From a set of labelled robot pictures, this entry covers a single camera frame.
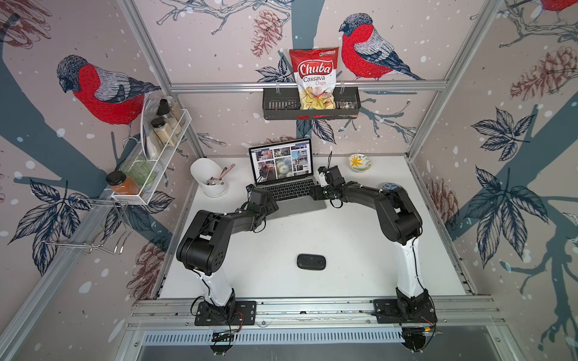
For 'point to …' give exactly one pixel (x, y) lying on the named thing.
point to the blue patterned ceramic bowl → (391, 186)
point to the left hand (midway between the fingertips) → (273, 200)
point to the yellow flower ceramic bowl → (359, 162)
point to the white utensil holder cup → (209, 176)
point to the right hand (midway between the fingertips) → (313, 192)
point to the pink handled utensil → (225, 174)
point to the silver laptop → (285, 169)
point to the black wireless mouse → (311, 262)
